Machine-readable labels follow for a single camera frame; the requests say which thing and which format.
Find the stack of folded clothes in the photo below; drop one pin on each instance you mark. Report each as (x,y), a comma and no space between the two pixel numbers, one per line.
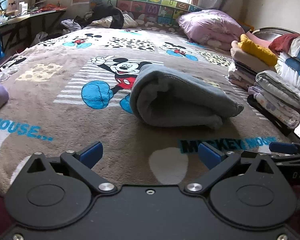
(241,76)

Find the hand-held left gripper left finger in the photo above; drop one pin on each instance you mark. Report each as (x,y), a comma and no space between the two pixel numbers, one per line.
(91,153)

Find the cream cloth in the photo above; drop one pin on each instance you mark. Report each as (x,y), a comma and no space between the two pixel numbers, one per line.
(128,21)

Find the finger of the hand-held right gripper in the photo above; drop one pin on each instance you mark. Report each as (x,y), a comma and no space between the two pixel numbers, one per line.
(282,147)

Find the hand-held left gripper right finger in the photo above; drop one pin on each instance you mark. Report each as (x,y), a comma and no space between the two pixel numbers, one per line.
(210,155)

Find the dark desk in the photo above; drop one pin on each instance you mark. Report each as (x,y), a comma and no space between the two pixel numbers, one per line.
(27,22)

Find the grey folded garment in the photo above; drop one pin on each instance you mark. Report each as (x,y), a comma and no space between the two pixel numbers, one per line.
(280,87)

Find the black desk lamp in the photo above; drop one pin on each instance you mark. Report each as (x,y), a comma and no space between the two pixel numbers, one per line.
(6,1)

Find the beige folded garment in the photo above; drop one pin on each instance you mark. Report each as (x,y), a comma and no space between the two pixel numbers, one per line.
(245,56)

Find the colourful alphabet foam headboard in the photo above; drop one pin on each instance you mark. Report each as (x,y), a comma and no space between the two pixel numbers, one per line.
(150,7)

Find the cartoon printed brown blanket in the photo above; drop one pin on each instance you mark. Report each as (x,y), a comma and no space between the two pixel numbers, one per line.
(65,100)

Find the pink pillow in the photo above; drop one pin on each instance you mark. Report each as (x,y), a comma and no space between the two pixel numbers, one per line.
(210,27)

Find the black flat case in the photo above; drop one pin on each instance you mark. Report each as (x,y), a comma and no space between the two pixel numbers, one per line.
(272,122)

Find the black garment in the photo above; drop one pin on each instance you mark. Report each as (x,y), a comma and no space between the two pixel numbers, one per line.
(110,15)

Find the grey-blue fleece garment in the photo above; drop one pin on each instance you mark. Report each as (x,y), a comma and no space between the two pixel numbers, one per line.
(180,97)

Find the yellow folded garment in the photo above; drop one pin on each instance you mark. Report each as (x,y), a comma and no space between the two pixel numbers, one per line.
(258,50)

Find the pink cloth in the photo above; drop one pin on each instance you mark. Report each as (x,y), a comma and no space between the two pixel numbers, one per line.
(257,38)

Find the white crumpled cloth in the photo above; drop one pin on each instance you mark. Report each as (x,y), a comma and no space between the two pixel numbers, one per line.
(40,38)

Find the grey crumpled clothes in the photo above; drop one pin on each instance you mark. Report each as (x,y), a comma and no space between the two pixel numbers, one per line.
(71,25)

